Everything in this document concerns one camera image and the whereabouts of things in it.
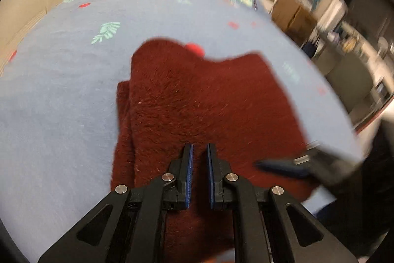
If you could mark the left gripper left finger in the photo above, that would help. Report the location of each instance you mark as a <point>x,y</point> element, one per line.
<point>129,224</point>

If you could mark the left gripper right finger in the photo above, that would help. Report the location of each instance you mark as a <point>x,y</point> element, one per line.
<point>269,225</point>

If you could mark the grey desk chair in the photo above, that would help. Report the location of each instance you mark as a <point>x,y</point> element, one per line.
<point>349,77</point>

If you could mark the wooden bedside cabinet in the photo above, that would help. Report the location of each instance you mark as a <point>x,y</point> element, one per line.
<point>293,18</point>

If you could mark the dark red knit sweater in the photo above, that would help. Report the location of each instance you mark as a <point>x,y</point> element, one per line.
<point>174,97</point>

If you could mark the blue patterned bed cover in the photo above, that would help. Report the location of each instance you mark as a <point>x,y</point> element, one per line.
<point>58,113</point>

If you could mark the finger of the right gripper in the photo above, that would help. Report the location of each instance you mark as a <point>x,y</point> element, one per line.
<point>284,167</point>

